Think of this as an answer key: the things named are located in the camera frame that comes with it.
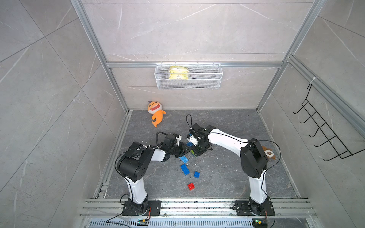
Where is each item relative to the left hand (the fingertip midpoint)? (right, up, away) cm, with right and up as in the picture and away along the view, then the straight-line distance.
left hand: (192, 147), depth 92 cm
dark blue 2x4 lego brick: (-5, -12, -6) cm, 15 cm away
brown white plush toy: (+50, -3, -1) cm, 50 cm away
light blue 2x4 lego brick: (-6, -7, -2) cm, 9 cm away
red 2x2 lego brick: (-2, -20, -12) cm, 24 cm away
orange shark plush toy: (-29, +28, +19) cm, 45 cm away
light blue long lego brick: (-2, +4, -6) cm, 8 cm away
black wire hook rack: (+63, +8, -29) cm, 70 cm away
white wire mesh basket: (+7, +50, +9) cm, 51 cm away
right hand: (+3, -3, -2) cm, 5 cm away
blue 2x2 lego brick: (+2, -14, -8) cm, 17 cm away
